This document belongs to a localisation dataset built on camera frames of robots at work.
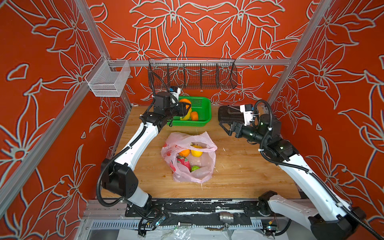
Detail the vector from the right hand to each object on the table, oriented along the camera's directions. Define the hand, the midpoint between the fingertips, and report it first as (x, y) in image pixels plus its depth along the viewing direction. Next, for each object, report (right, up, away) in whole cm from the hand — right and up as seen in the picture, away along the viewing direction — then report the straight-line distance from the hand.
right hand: (222, 123), depth 65 cm
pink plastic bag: (-14, -22, +25) cm, 36 cm away
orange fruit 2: (-17, +11, +10) cm, 22 cm away
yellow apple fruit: (-11, -19, +23) cm, 32 cm away
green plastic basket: (-5, +12, +53) cm, 54 cm away
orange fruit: (-12, +4, +41) cm, 43 cm away
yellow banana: (-17, +4, +44) cm, 48 cm away
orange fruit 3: (-18, -19, +23) cm, 35 cm away
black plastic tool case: (+12, +5, +39) cm, 41 cm away
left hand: (-16, +10, +12) cm, 22 cm away
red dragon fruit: (-18, -22, +16) cm, 33 cm away
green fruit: (-12, -26, +16) cm, 32 cm away
